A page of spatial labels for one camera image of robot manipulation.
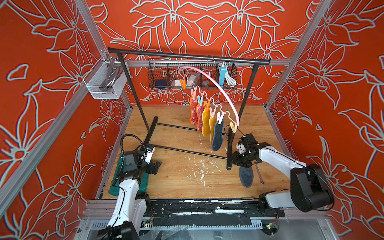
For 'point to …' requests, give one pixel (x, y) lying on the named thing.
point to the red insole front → (199, 110)
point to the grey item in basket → (194, 77)
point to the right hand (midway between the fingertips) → (230, 162)
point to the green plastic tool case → (143, 186)
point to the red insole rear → (193, 111)
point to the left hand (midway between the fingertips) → (150, 158)
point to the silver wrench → (262, 182)
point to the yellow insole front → (212, 120)
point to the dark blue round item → (161, 84)
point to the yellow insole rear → (205, 118)
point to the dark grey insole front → (246, 176)
